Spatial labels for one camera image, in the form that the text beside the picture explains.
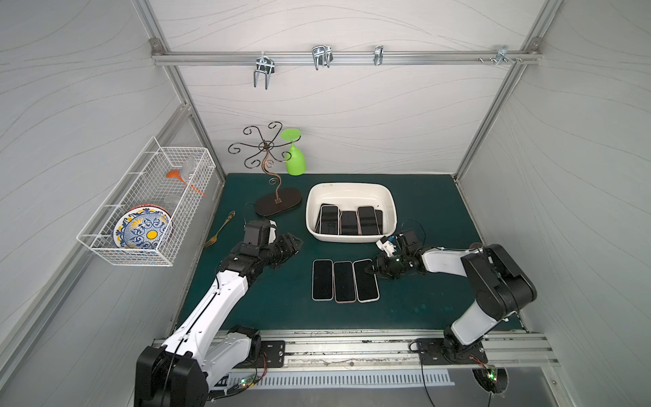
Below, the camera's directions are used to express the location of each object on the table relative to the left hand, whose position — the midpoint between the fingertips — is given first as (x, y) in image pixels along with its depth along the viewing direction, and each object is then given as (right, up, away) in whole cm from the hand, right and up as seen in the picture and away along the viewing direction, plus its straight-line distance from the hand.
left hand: (299, 246), depth 80 cm
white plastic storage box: (+18, +10, +24) cm, 32 cm away
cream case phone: (+22, -14, +8) cm, 27 cm away
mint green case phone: (+7, -14, +9) cm, 18 cm away
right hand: (+24, -11, +11) cm, 29 cm away
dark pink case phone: (+25, +6, +22) cm, 33 cm away
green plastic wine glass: (-3, +31, +15) cm, 35 cm away
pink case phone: (+15, -15, +8) cm, 22 cm away
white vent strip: (+12, -36, -10) cm, 39 cm away
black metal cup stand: (-14, +33, +8) cm, 36 cm away
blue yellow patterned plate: (-36, +8, -17) cm, 41 cm away
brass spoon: (-38, -2, +19) cm, 42 cm away
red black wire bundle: (-12, -35, -12) cm, 39 cm away
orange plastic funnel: (-38, +23, -3) cm, 44 cm away
